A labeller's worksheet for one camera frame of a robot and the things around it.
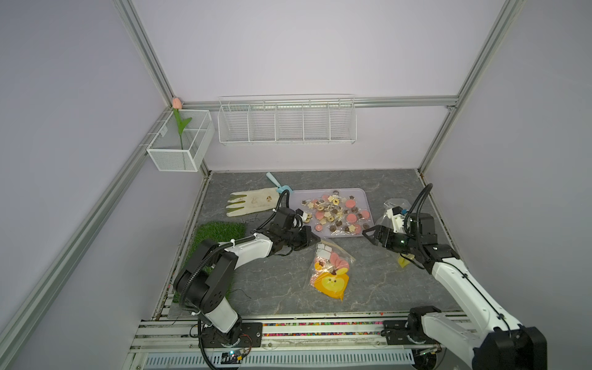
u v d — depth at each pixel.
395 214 0.75
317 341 0.74
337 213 1.01
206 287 0.45
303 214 0.86
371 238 0.73
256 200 1.09
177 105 0.90
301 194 1.12
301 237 0.79
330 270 0.83
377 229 0.72
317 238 0.86
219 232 0.94
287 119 1.00
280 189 1.13
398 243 0.69
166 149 0.78
